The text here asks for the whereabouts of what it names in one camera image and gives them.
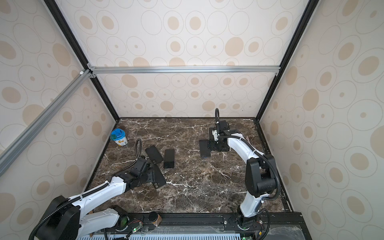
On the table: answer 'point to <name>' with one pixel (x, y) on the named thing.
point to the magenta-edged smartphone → (169, 158)
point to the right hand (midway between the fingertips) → (214, 147)
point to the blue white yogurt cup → (119, 135)
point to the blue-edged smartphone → (205, 146)
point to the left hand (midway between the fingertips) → (154, 172)
